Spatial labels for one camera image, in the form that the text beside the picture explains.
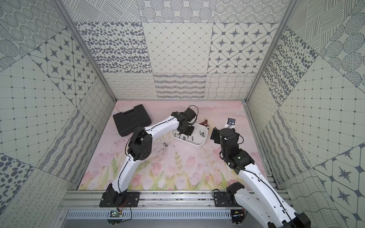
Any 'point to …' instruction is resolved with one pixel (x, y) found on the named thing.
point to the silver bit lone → (203, 134)
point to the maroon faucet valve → (205, 123)
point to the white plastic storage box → (199, 136)
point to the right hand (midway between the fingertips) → (223, 131)
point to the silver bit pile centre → (166, 145)
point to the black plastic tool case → (127, 122)
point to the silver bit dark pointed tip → (183, 138)
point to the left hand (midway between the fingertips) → (190, 130)
